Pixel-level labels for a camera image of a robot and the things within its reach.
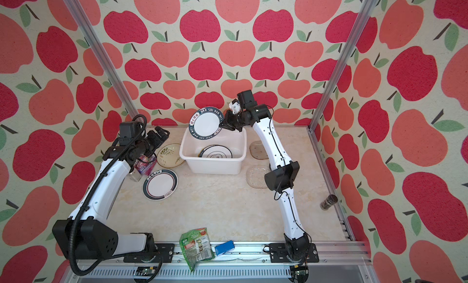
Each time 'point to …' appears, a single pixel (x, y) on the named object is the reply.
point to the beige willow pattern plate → (168, 155)
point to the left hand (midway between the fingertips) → (166, 139)
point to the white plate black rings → (215, 150)
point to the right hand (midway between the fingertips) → (220, 127)
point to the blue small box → (222, 248)
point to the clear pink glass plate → (255, 177)
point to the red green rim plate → (160, 184)
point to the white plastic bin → (236, 142)
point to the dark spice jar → (331, 200)
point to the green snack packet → (196, 245)
